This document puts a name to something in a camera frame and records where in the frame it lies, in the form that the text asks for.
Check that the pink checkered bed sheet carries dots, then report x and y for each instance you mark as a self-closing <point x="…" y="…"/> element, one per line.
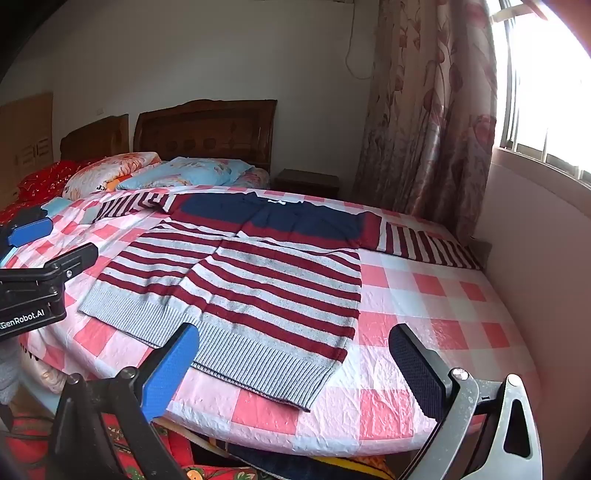
<point x="406" y="304"/>

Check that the red grey striped knit sweater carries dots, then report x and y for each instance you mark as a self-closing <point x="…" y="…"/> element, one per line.
<point x="258" y="272"/>

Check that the pale floral pillow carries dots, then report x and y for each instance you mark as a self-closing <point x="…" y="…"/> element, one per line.
<point x="256" y="177"/>

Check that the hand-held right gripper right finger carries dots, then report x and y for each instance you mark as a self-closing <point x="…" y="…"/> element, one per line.
<point x="415" y="369"/>

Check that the dark blue cloth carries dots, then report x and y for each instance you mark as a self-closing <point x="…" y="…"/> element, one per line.
<point x="295" y="464"/>

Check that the folded orange floral quilt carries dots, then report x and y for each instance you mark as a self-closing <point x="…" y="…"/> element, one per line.
<point x="101" y="173"/>

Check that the small wooden headboard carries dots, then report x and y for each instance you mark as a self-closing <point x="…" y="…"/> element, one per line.
<point x="94" y="136"/>

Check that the floral curtain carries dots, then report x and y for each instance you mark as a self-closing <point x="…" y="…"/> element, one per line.
<point x="425" y="115"/>

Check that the large wooden headboard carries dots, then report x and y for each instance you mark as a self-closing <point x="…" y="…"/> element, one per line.
<point x="207" y="131"/>

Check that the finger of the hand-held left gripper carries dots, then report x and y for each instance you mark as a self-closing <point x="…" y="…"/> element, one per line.
<point x="74" y="261"/>
<point x="30" y="231"/>

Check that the wooden nightstand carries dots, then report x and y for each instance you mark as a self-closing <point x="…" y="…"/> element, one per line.
<point x="307" y="182"/>

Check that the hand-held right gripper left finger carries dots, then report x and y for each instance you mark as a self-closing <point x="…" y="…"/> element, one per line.
<point x="168" y="371"/>

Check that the red patterned blanket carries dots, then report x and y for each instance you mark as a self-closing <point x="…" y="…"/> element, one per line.
<point x="39" y="184"/>

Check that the barred window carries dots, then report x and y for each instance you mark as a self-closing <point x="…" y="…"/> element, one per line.
<point x="545" y="92"/>

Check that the red floral cloth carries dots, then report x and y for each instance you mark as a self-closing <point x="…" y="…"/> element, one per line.
<point x="27" y="452"/>

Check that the folded blue floral quilt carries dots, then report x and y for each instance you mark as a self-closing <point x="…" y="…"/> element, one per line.
<point x="184" y="173"/>

